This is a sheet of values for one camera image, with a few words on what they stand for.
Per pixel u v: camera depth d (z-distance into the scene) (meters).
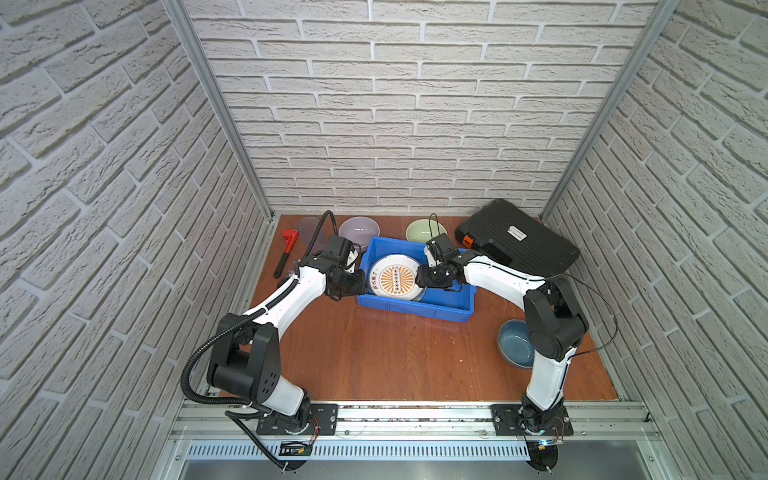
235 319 0.44
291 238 1.10
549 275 0.95
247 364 0.43
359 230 1.10
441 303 0.94
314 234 0.72
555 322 0.49
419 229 1.11
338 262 0.68
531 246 1.01
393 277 0.97
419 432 0.73
